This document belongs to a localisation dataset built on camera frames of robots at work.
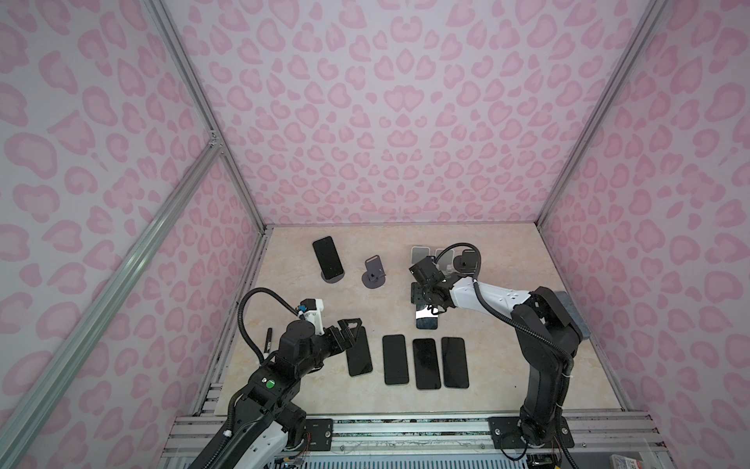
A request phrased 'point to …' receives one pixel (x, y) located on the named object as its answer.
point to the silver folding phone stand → (446, 260)
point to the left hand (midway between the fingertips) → (353, 324)
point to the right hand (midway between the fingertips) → (423, 293)
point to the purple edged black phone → (455, 362)
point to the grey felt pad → (574, 314)
